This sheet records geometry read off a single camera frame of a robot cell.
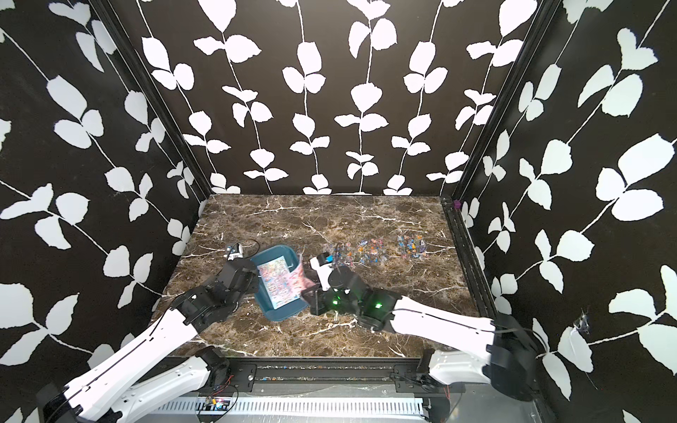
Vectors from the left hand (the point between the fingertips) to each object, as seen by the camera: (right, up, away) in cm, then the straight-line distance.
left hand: (251, 268), depth 78 cm
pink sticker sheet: (+15, -2, -12) cm, 19 cm away
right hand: (+16, -5, -9) cm, 19 cm away
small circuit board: (-7, -36, -8) cm, 38 cm away
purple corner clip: (+81, +22, +45) cm, 95 cm away
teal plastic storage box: (+11, +3, +6) cm, 12 cm away
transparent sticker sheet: (+55, +4, +26) cm, 61 cm away
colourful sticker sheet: (+6, -6, +8) cm, 12 cm away
